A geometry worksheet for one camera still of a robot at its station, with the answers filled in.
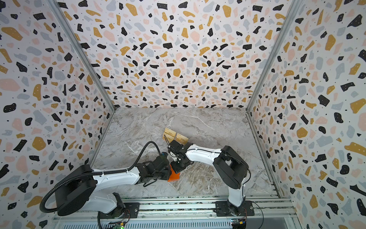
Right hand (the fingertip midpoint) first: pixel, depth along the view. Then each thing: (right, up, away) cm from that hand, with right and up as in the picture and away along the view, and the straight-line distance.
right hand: (175, 170), depth 86 cm
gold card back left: (-5, +22, +9) cm, 25 cm away
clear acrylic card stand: (-1, +19, +8) cm, 21 cm away
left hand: (-1, -1, -2) cm, 2 cm away
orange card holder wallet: (0, -1, -6) cm, 6 cm away
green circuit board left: (-26, -22, -16) cm, 37 cm away
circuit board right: (+34, -22, -14) cm, 43 cm away
